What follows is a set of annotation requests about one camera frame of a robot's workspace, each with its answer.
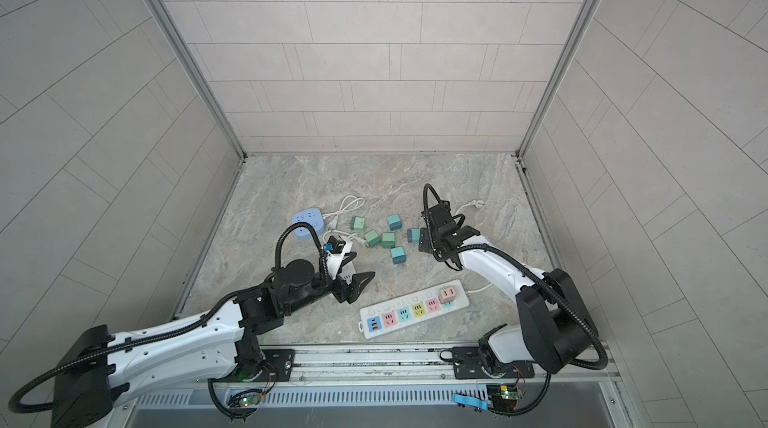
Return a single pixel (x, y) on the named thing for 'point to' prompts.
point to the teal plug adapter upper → (395, 222)
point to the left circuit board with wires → (251, 400)
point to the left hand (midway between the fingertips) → (372, 266)
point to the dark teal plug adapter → (413, 235)
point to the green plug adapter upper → (357, 223)
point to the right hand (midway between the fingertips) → (430, 240)
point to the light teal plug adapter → (398, 255)
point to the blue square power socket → (313, 217)
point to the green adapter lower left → (372, 238)
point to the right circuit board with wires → (503, 397)
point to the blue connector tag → (469, 401)
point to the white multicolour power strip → (401, 311)
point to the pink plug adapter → (447, 295)
